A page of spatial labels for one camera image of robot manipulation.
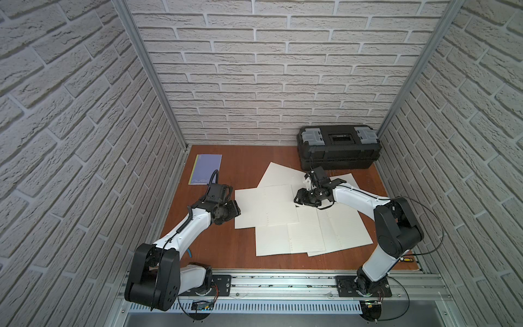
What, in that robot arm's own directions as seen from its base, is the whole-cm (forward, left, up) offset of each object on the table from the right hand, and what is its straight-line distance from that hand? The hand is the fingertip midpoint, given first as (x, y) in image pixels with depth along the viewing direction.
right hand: (300, 200), depth 92 cm
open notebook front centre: (-15, 0, -5) cm, 16 cm away
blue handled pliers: (-19, +49, -4) cm, 52 cm away
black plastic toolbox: (+24, -22, +10) cm, 34 cm away
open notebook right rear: (+15, -29, -6) cm, 33 cm away
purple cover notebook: (+28, +49, -4) cm, 57 cm away
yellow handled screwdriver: (-27, -40, -5) cm, 48 cm away
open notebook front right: (-13, -17, -5) cm, 22 cm away
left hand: (-3, +29, +2) cm, 29 cm away
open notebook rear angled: (+18, +8, -4) cm, 20 cm away
